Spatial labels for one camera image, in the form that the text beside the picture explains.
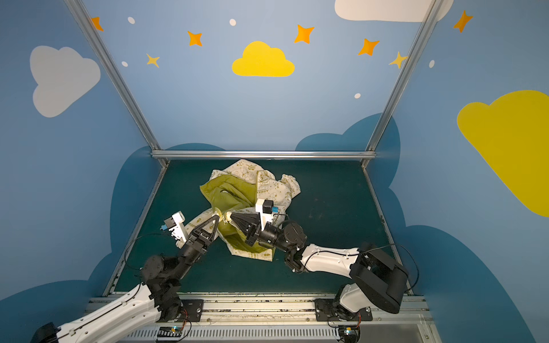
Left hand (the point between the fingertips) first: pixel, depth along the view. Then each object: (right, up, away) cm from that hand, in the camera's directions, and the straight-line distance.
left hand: (217, 217), depth 62 cm
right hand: (+5, +1, +1) cm, 5 cm away
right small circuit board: (+44, -43, +11) cm, 62 cm away
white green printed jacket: (+5, 0, +36) cm, 36 cm away
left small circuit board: (-20, -42, +11) cm, 48 cm away
